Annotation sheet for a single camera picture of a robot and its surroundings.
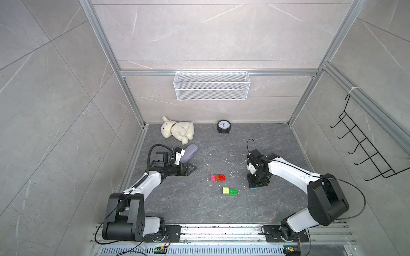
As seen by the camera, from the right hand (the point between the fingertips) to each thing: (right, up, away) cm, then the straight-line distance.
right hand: (253, 185), depth 86 cm
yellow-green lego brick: (-16, -2, -2) cm, 16 cm away
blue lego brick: (0, -1, -2) cm, 3 cm away
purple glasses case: (-37, +18, +15) cm, 44 cm away
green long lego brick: (-11, -4, 0) cm, 12 cm away
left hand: (-34, +11, +1) cm, 36 cm away
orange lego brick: (-20, +3, +3) cm, 20 cm away
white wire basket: (-23, +60, +15) cm, 66 cm away
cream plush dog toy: (-42, +30, +15) cm, 54 cm away
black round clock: (-13, +34, +29) cm, 47 cm away
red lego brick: (-17, +3, +3) cm, 17 cm away
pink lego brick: (-22, +3, +3) cm, 23 cm away
